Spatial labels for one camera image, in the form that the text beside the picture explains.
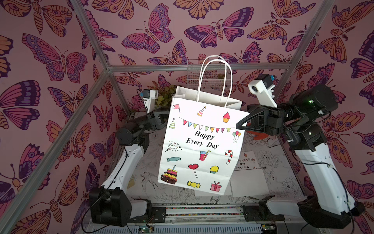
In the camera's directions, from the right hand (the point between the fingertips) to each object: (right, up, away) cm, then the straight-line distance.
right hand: (241, 129), depth 38 cm
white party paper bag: (+20, -30, +46) cm, 59 cm away
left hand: (-17, +4, +15) cm, 23 cm away
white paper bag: (+8, -37, +42) cm, 57 cm away
